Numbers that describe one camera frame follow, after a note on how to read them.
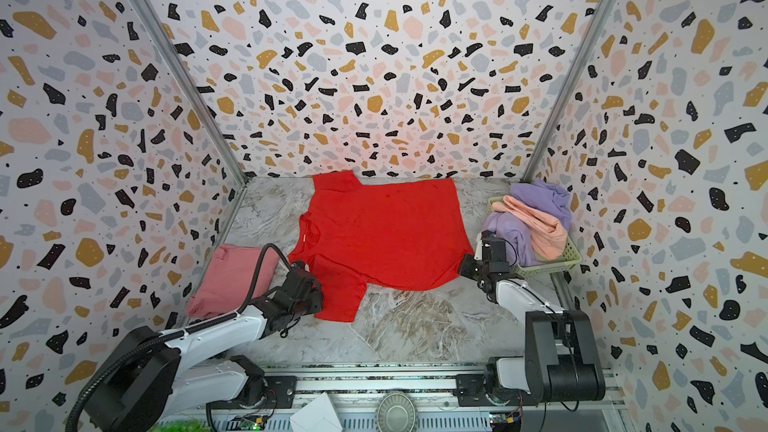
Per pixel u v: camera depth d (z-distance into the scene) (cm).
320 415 68
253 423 70
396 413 71
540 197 98
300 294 70
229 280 94
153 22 78
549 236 93
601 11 78
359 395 75
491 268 72
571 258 95
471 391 73
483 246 73
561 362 43
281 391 74
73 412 35
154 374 41
